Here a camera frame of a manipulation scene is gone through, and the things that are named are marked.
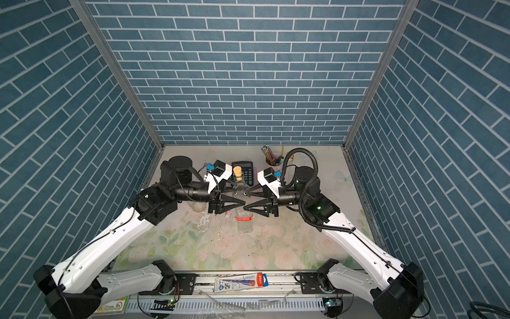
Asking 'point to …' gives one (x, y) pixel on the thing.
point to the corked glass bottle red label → (244, 218)
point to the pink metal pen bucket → (277, 162)
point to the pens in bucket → (267, 151)
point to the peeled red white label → (227, 214)
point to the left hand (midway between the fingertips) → (247, 198)
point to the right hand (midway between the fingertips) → (250, 202)
